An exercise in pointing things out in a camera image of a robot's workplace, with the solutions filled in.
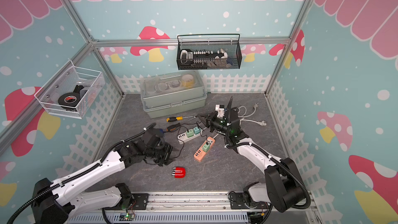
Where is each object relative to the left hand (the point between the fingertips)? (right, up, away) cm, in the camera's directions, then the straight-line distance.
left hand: (178, 155), depth 74 cm
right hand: (+9, +20, +1) cm, 22 cm away
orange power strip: (+10, -4, +12) cm, 16 cm away
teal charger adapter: (+8, +10, +17) cm, 21 cm away
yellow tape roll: (+1, +41, +29) cm, 51 cm away
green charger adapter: (+4, +8, +17) cm, 19 cm away
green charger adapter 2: (+13, +1, +11) cm, 17 cm away
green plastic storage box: (-8, +31, +18) cm, 37 cm away
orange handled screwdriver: (-8, +11, +25) cm, 29 cm away
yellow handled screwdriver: (-5, +16, +29) cm, 34 cm away
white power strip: (0, +5, +20) cm, 20 cm away
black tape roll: (-49, +27, -5) cm, 56 cm away
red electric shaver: (-1, -10, +5) cm, 12 cm away
